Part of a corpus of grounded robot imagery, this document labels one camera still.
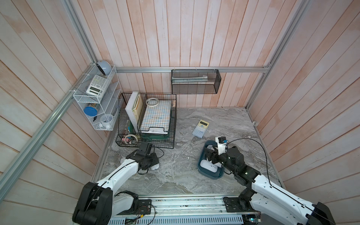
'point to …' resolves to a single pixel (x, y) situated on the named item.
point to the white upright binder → (134, 108)
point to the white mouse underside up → (208, 166)
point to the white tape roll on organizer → (152, 98)
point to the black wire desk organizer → (125, 126)
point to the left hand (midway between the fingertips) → (155, 162)
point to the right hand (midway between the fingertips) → (208, 146)
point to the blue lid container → (92, 109)
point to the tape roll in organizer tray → (129, 135)
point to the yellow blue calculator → (200, 129)
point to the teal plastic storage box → (220, 173)
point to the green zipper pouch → (146, 137)
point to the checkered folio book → (156, 119)
